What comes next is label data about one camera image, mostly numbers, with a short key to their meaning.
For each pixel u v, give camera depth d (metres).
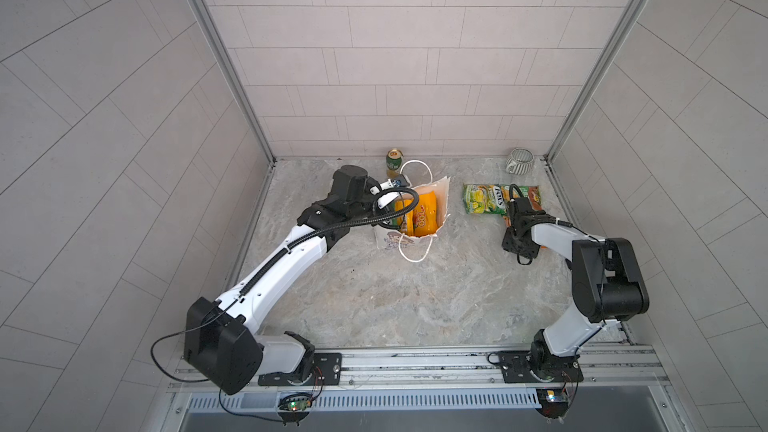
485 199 1.01
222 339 0.38
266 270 0.44
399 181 0.62
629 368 0.73
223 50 0.85
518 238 0.71
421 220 0.86
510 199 0.78
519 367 0.72
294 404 0.65
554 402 0.69
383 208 0.65
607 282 0.46
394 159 1.04
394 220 0.47
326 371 0.71
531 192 1.02
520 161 1.12
